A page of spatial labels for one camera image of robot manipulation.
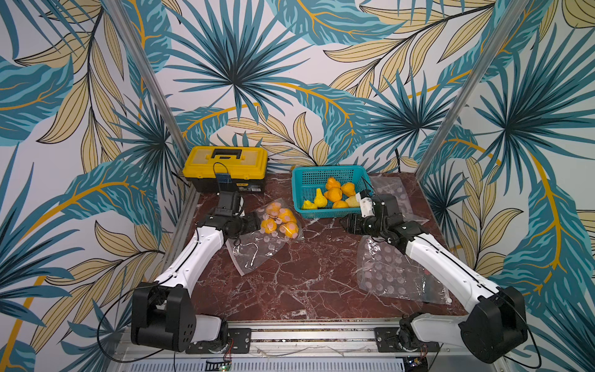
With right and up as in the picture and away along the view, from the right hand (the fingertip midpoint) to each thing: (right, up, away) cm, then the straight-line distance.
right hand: (346, 220), depth 82 cm
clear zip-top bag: (+30, +15, +35) cm, 49 cm away
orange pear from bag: (-1, +9, +22) cm, 24 cm away
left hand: (-33, -2, +3) cm, 34 cm away
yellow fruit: (+1, +5, +19) cm, 19 cm away
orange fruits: (-25, 0, +15) cm, 29 cm away
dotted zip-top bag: (+16, -20, +8) cm, 27 cm away
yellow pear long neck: (-7, +7, +22) cm, 24 cm away
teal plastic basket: (-14, +17, +32) cm, 38 cm away
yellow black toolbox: (-43, +19, +5) cm, 48 cm away
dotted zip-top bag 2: (-33, -11, +8) cm, 36 cm away
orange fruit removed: (-1, +15, +28) cm, 31 cm away
